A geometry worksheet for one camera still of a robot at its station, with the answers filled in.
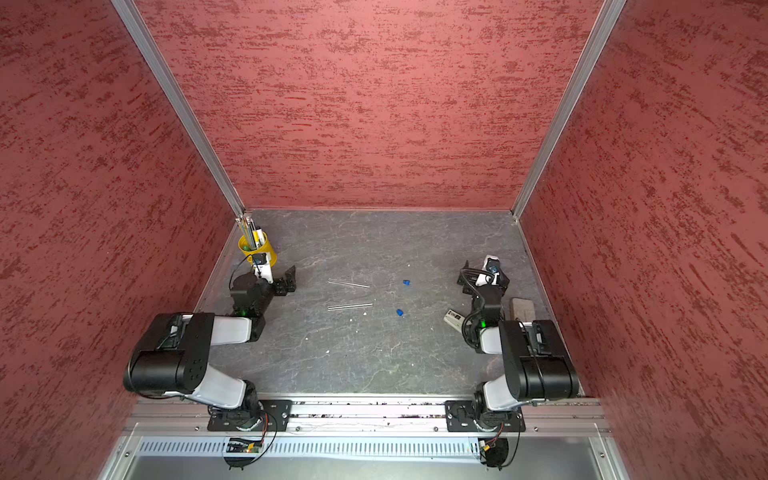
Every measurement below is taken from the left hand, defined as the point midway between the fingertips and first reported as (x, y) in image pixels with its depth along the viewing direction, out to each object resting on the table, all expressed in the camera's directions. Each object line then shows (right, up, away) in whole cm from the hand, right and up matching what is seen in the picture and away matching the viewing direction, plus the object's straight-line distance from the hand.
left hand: (280, 271), depth 94 cm
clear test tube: (+21, -5, +7) cm, 23 cm away
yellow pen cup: (-7, +7, +5) cm, 11 cm away
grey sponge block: (+76, -11, -4) cm, 77 cm away
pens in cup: (-11, +11, +4) cm, 16 cm away
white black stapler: (+55, -15, -5) cm, 58 cm away
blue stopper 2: (+38, -13, -1) cm, 40 cm away
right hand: (+63, +2, -3) cm, 64 cm away
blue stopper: (+41, -5, +7) cm, 42 cm away
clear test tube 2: (+22, -12, +1) cm, 25 cm away
